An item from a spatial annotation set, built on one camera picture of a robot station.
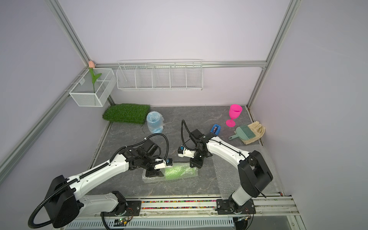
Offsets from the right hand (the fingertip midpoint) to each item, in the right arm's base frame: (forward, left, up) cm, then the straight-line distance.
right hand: (193, 163), depth 83 cm
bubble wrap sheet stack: (-5, -21, -7) cm, 22 cm away
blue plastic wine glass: (+24, +24, +8) cm, 35 cm away
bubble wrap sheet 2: (-9, +26, +1) cm, 27 cm away
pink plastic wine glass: (+32, -29, +9) cm, 44 cm away
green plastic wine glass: (-6, +9, +1) cm, 11 cm away
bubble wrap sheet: (+24, +24, +8) cm, 35 cm away
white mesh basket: (+28, +60, +29) cm, 73 cm away
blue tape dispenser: (+25, -16, -1) cm, 30 cm away
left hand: (-5, +18, +2) cm, 19 cm away
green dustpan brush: (+25, -38, -5) cm, 45 cm away
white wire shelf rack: (+59, +24, +20) cm, 67 cm away
